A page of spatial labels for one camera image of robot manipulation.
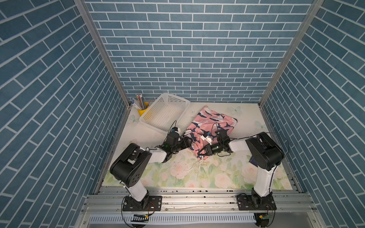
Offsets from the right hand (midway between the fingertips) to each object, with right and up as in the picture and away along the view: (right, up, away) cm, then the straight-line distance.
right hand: (200, 154), depth 89 cm
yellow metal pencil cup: (-43, +28, +15) cm, 53 cm away
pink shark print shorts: (+6, +21, +16) cm, 27 cm away
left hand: (-5, +7, +3) cm, 9 cm away
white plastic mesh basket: (-28, +28, +25) cm, 47 cm away
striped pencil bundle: (-42, +33, +16) cm, 56 cm away
